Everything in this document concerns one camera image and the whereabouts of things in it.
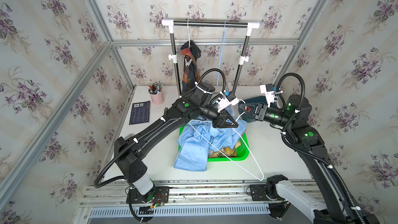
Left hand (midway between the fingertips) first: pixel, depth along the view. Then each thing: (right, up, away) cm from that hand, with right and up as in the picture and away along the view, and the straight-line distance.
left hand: (237, 124), depth 62 cm
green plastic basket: (+8, -18, +20) cm, 28 cm away
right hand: (+2, +7, -2) cm, 7 cm away
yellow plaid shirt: (-2, -18, +20) cm, 27 cm away
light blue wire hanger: (0, +43, +44) cm, 62 cm away
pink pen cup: (-45, +15, +41) cm, 63 cm away
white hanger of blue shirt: (+4, +1, +11) cm, 12 cm away
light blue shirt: (-16, -9, +14) cm, 23 cm away
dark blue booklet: (-56, +1, +41) cm, 70 cm away
